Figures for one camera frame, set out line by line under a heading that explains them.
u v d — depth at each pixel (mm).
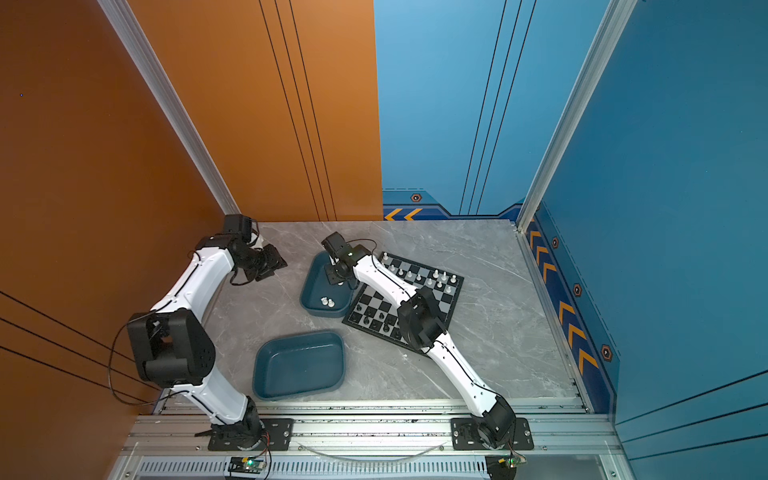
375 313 928
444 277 999
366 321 913
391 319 916
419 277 996
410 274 1014
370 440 740
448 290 963
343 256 787
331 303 960
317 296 975
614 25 710
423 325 653
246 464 709
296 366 855
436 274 1005
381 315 917
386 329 892
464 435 725
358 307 940
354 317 911
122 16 696
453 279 996
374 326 901
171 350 469
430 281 994
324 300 963
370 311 929
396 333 874
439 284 992
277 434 734
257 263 754
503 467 697
